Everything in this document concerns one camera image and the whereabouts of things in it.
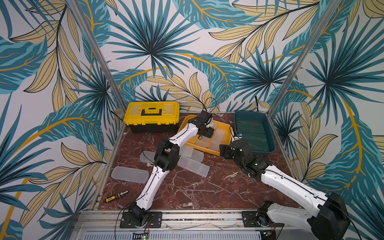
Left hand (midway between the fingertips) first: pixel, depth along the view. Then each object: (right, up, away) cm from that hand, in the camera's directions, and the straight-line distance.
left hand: (209, 133), depth 102 cm
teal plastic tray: (+33, +2, +4) cm, 34 cm away
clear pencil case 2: (-49, -25, -11) cm, 56 cm away
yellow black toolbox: (-35, +11, -5) cm, 37 cm away
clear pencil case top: (-15, -11, -7) cm, 20 cm away
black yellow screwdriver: (-55, -33, -25) cm, 69 cm away
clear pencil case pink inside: (-11, -19, -10) cm, 24 cm away
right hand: (+7, -6, -21) cm, 23 cm away
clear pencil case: (+6, -4, -2) cm, 7 cm away
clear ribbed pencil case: (-8, -14, -8) cm, 18 cm away
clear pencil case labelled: (-3, -5, -2) cm, 6 cm away
